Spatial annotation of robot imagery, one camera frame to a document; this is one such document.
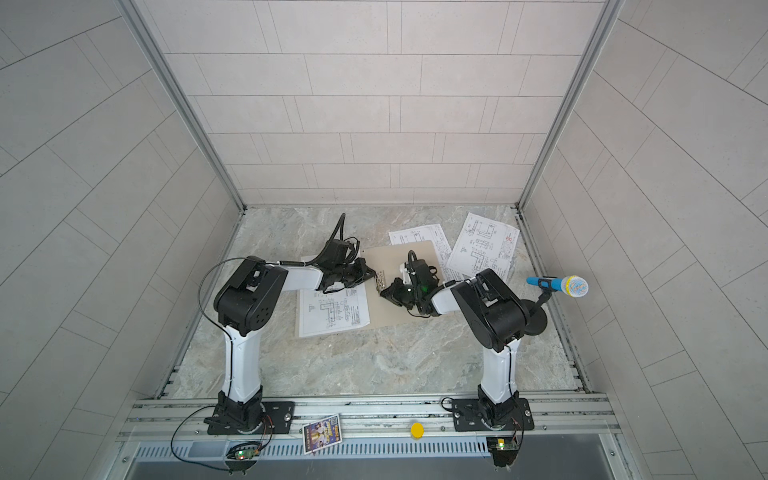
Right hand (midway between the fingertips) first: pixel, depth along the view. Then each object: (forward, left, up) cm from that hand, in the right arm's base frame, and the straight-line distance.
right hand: (382, 294), depth 93 cm
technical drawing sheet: (-5, +13, +1) cm, 14 cm away
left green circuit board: (-38, +30, +4) cm, 49 cm away
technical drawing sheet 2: (+23, -20, +1) cm, 30 cm away
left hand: (+9, 0, +1) cm, 9 cm away
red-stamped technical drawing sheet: (+17, -37, 0) cm, 41 cm away
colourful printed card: (-36, +15, +2) cm, 39 cm away
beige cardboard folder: (+14, -2, -3) cm, 15 cm away
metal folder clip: (+3, 0, +1) cm, 3 cm away
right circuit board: (-41, -27, -2) cm, 49 cm away
